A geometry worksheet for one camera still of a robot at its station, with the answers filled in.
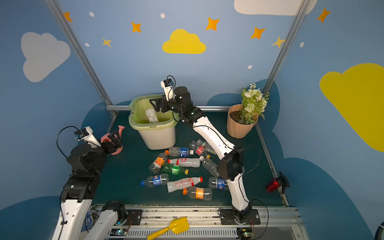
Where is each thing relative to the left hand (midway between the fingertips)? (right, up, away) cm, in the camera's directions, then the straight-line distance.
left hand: (111, 134), depth 66 cm
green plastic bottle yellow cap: (+26, -22, +20) cm, 39 cm away
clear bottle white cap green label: (+47, -11, +31) cm, 57 cm away
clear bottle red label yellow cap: (+41, -12, +29) cm, 52 cm away
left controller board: (+1, -48, +5) cm, 48 cm away
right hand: (+19, +19, +7) cm, 28 cm away
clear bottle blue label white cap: (+29, -12, +27) cm, 41 cm away
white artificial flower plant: (+74, +19, +22) cm, 79 cm away
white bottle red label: (+37, -18, +22) cm, 47 cm away
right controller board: (+62, -49, +6) cm, 79 cm away
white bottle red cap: (+12, +10, +20) cm, 26 cm away
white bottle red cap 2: (+31, -28, +15) cm, 45 cm away
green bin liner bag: (+5, +7, +19) cm, 21 cm away
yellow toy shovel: (+29, -45, +6) cm, 54 cm away
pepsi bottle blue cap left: (+16, -27, +16) cm, 35 cm away
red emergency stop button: (+81, -25, +8) cm, 85 cm away
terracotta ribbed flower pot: (+65, +2, +32) cm, 73 cm away
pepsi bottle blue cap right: (+52, -28, +14) cm, 61 cm away
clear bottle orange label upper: (+16, -18, +24) cm, 34 cm away
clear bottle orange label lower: (+40, -32, +12) cm, 52 cm away
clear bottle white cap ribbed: (+47, -20, +22) cm, 56 cm away
